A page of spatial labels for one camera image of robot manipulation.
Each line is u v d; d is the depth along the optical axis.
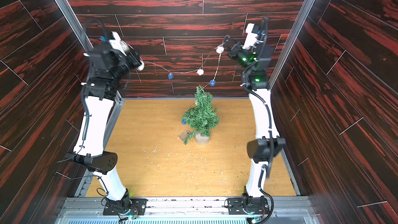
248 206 0.67
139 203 0.75
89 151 0.44
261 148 0.50
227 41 0.64
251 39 0.57
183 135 1.01
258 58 0.49
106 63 0.46
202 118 0.75
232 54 0.59
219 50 0.69
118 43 0.55
